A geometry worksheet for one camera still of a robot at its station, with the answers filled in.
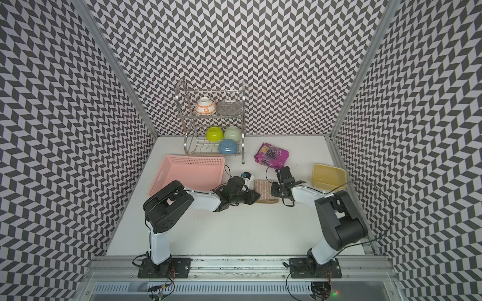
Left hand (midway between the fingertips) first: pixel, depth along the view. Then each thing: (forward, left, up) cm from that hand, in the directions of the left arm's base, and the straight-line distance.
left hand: (258, 197), depth 92 cm
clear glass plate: (+44, +16, +21) cm, 51 cm away
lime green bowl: (+37, +25, +7) cm, 45 cm away
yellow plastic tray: (+13, -39, -3) cm, 41 cm away
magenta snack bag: (+23, -6, +5) cm, 25 cm away
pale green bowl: (+39, +14, +7) cm, 42 cm away
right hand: (+3, -9, -1) cm, 10 cm away
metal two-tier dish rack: (+21, +19, +32) cm, 43 cm away
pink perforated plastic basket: (+15, +35, 0) cm, 38 cm away
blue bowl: (+29, +17, +4) cm, 34 cm away
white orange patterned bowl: (+32, +25, +31) cm, 51 cm away
